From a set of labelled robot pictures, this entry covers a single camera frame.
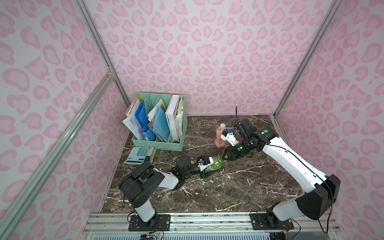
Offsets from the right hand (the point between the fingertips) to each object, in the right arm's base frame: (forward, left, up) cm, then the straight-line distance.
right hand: (224, 157), depth 74 cm
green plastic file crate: (+40, +46, +3) cm, 61 cm away
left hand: (+1, +4, -7) cm, 8 cm away
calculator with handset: (+10, +51, -17) cm, 55 cm away
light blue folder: (+22, +36, -3) cm, 43 cm away
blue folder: (+26, +48, +2) cm, 55 cm away
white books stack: (+23, +27, +5) cm, 36 cm away
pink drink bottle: (+18, 0, -15) cm, 24 cm away
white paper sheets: (+22, +53, +3) cm, 57 cm away
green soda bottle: (0, +4, -10) cm, 11 cm away
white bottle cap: (+20, -1, -1) cm, 20 cm away
